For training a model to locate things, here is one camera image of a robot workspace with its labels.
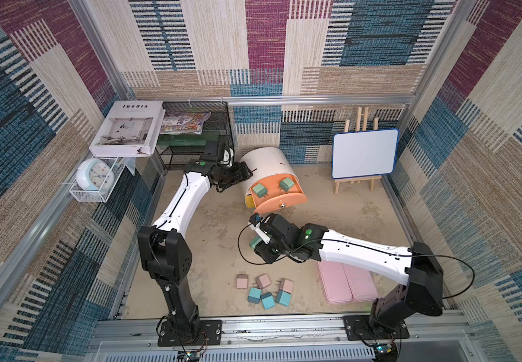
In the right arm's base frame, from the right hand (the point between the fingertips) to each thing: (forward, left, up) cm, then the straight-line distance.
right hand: (258, 245), depth 77 cm
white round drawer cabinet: (+33, -2, +7) cm, 34 cm away
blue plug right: (-13, -8, -14) cm, 21 cm away
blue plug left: (-12, +2, -13) cm, 18 cm away
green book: (+41, +30, +13) cm, 52 cm away
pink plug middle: (-7, -1, -14) cm, 16 cm away
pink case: (-9, -29, -13) cm, 33 cm away
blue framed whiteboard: (+39, -45, +5) cm, 60 cm away
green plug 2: (+20, -1, +5) cm, 21 cm away
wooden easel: (+48, -43, +11) cm, 65 cm away
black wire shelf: (+54, +43, -9) cm, 70 cm away
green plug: (+22, -11, +5) cm, 25 cm away
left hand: (+24, +5, +9) cm, 26 cm away
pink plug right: (-9, -9, -13) cm, 18 cm away
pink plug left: (-7, +7, -14) cm, 17 cm away
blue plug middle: (-14, -3, -14) cm, 20 cm away
